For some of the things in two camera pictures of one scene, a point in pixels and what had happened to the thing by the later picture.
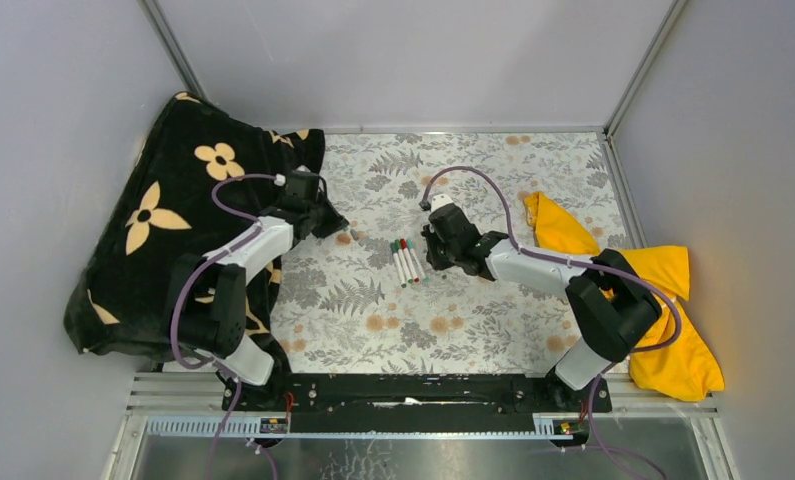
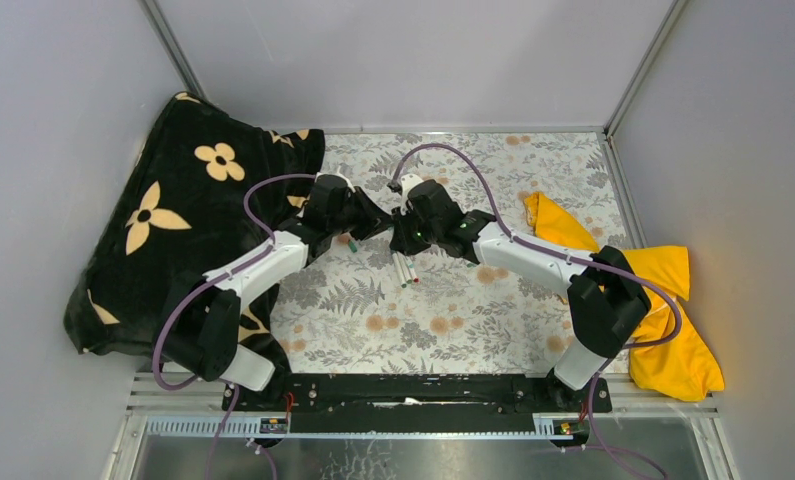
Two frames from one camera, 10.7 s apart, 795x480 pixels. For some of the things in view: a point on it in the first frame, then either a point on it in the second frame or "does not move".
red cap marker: x=403 y=244 does not move
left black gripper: x=335 y=222 → x=374 y=219
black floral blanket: x=200 y=174 does not move
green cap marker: x=402 y=261 does not move
